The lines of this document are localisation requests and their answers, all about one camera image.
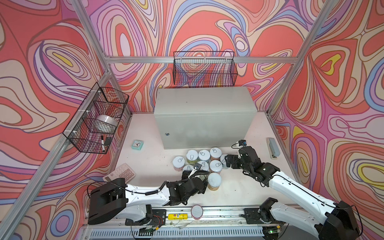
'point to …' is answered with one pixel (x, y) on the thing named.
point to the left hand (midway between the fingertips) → (203, 176)
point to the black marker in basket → (103, 144)
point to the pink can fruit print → (215, 166)
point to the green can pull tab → (192, 156)
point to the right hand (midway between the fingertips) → (233, 160)
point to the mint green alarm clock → (137, 145)
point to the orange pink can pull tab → (215, 152)
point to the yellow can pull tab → (188, 168)
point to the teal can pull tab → (204, 155)
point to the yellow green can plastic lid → (214, 179)
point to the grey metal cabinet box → (188, 119)
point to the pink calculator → (123, 171)
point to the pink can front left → (178, 162)
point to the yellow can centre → (205, 166)
